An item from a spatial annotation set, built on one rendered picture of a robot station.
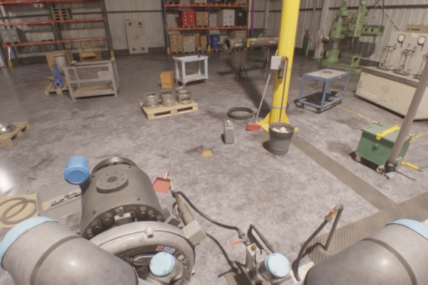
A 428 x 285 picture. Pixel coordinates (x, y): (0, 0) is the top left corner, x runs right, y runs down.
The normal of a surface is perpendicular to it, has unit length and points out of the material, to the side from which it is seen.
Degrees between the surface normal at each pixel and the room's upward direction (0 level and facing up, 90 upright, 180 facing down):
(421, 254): 25
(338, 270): 45
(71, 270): 32
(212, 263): 0
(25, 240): 13
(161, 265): 19
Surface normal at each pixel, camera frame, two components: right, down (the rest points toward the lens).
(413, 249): 0.09, -0.73
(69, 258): 0.35, -0.73
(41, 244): -0.05, -0.83
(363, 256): -0.50, -0.81
